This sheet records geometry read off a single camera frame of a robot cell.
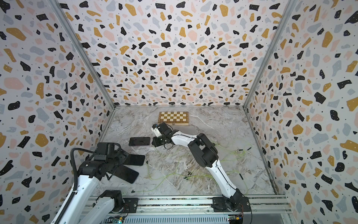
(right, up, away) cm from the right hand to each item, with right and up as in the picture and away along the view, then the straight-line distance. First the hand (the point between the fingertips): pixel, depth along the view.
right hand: (152, 143), depth 97 cm
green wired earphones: (+24, -18, -11) cm, 32 cm away
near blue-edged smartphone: (-13, -17, -11) cm, 24 cm away
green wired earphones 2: (+61, -7, -2) cm, 61 cm away
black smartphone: (-10, -10, -7) cm, 15 cm away
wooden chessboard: (+13, +17, +13) cm, 26 cm away
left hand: (-10, -4, -19) cm, 22 cm away
